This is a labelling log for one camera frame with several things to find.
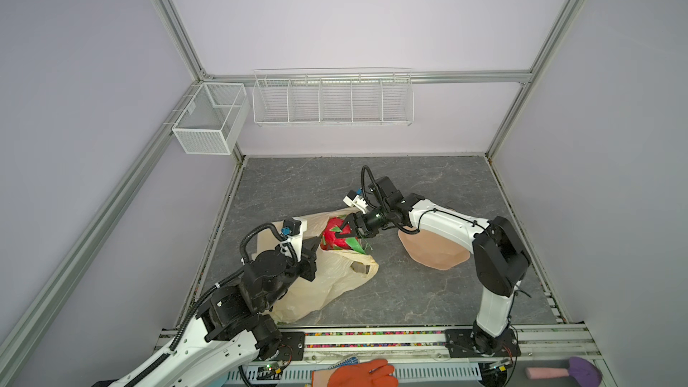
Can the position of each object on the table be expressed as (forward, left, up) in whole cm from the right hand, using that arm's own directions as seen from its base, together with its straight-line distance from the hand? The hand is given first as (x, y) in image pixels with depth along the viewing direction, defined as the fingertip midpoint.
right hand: (342, 239), depth 80 cm
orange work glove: (-32, -3, -13) cm, 35 cm away
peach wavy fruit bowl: (+3, -30, -14) cm, 33 cm away
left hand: (-7, +5, +11) cm, 14 cm away
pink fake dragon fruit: (-2, +4, +3) cm, 5 cm away
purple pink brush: (-32, -63, -14) cm, 72 cm away
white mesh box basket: (+46, +51, +11) cm, 69 cm away
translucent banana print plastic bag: (-13, +1, +7) cm, 14 cm away
